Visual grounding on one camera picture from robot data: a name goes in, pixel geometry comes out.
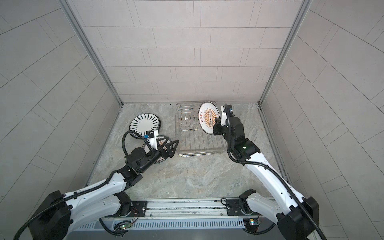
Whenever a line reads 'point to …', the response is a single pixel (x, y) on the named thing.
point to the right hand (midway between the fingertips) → (213, 118)
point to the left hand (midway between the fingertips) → (177, 140)
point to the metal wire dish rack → (191, 139)
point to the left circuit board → (125, 225)
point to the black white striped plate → (145, 122)
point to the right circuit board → (251, 221)
